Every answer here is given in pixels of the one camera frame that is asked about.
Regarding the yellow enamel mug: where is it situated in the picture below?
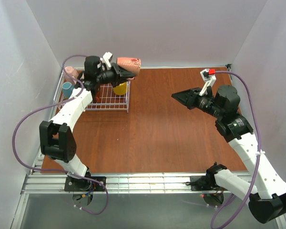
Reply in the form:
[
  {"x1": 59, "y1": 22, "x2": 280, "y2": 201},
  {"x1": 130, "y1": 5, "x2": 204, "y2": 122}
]
[{"x1": 112, "y1": 82, "x2": 127, "y2": 95}]

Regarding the white mug pink handle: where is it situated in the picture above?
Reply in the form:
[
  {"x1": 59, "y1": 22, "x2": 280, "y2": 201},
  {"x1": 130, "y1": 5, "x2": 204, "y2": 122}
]
[{"x1": 116, "y1": 57, "x2": 141, "y2": 76}]

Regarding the pink faceted mug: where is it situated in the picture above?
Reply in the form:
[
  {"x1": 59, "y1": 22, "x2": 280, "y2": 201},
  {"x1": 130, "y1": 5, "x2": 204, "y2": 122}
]
[{"x1": 63, "y1": 66, "x2": 78, "y2": 85}]

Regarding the white mug blue handle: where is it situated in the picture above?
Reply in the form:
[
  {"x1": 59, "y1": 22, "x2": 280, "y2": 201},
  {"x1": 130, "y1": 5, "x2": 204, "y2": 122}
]
[{"x1": 61, "y1": 82, "x2": 74, "y2": 99}]

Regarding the dark brown glazed mug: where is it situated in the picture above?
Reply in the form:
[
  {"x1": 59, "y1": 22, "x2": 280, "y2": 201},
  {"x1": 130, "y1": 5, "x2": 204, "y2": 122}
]
[{"x1": 93, "y1": 91, "x2": 101, "y2": 104}]

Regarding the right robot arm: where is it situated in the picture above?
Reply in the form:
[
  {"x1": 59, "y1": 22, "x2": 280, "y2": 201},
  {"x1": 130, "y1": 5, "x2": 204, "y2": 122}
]
[{"x1": 172, "y1": 85, "x2": 286, "y2": 224}]

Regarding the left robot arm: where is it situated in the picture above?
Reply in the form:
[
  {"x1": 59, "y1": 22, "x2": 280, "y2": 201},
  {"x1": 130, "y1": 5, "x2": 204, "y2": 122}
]
[{"x1": 39, "y1": 52, "x2": 141, "y2": 179}]

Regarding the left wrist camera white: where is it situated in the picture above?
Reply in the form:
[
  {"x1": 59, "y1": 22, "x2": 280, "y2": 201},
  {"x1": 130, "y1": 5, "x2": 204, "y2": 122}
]
[{"x1": 100, "y1": 52, "x2": 113, "y2": 71}]

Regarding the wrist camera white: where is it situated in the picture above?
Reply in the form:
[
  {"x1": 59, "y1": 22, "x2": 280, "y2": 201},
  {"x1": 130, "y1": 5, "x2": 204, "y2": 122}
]
[
  {"x1": 199, "y1": 69, "x2": 216, "y2": 96},
  {"x1": 100, "y1": 52, "x2": 113, "y2": 71}
]

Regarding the white wire dish rack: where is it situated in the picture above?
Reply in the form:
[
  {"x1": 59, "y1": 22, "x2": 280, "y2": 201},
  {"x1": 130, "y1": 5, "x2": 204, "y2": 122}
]
[{"x1": 53, "y1": 65, "x2": 131, "y2": 114}]

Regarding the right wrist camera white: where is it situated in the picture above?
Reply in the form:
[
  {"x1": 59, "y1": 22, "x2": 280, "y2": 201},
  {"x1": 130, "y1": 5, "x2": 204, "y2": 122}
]
[{"x1": 199, "y1": 69, "x2": 216, "y2": 96}]

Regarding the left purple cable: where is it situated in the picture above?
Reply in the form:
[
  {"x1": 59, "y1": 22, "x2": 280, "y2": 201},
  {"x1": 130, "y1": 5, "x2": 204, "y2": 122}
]
[{"x1": 12, "y1": 54, "x2": 110, "y2": 215}]

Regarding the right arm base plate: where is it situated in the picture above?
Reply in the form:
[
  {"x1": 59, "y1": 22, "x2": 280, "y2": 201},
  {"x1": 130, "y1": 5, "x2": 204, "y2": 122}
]
[{"x1": 185, "y1": 175, "x2": 219, "y2": 191}]

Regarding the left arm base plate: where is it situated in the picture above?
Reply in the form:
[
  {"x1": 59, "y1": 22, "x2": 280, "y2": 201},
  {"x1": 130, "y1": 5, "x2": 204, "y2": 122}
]
[{"x1": 64, "y1": 176, "x2": 104, "y2": 192}]

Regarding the aluminium frame rail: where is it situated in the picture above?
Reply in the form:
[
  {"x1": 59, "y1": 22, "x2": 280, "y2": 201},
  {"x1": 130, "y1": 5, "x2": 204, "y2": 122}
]
[{"x1": 21, "y1": 173, "x2": 216, "y2": 194}]

